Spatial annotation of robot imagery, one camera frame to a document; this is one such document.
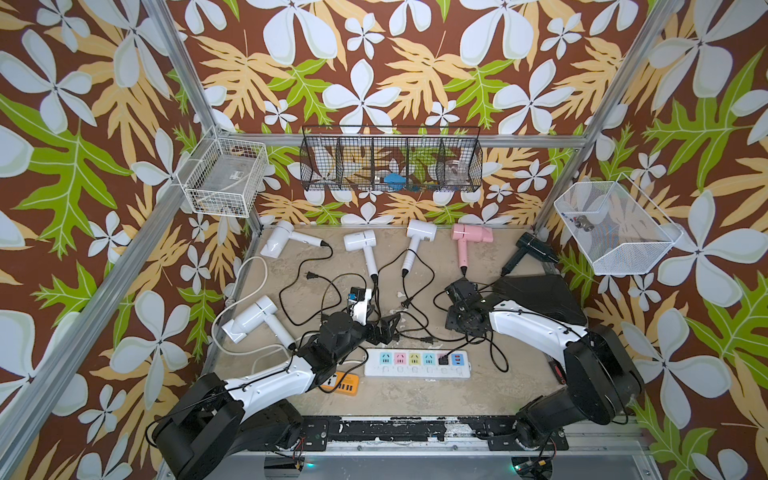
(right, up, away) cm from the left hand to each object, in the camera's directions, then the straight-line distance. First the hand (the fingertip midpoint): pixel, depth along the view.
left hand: (388, 308), depth 80 cm
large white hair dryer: (-42, -5, +10) cm, 43 cm away
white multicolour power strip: (+4, -16, +3) cm, 17 cm away
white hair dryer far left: (-42, +22, +31) cm, 57 cm away
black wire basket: (0, +46, +16) cm, 49 cm away
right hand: (+20, -7, +11) cm, 23 cm away
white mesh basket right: (+64, +21, 0) cm, 67 cm away
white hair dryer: (-9, +20, +30) cm, 37 cm away
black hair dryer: (+52, +19, +28) cm, 62 cm away
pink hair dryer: (+29, +23, +31) cm, 48 cm away
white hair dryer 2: (+11, +24, +31) cm, 41 cm away
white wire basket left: (-48, +38, +6) cm, 62 cm away
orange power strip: (-10, -21, 0) cm, 23 cm away
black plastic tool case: (+50, +2, +12) cm, 52 cm away
